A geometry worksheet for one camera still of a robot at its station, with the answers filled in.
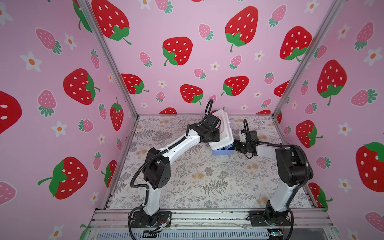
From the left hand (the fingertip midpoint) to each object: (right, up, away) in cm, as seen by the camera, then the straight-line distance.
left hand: (219, 136), depth 87 cm
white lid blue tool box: (+4, -6, +4) cm, 9 cm away
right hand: (+10, -6, +13) cm, 17 cm away
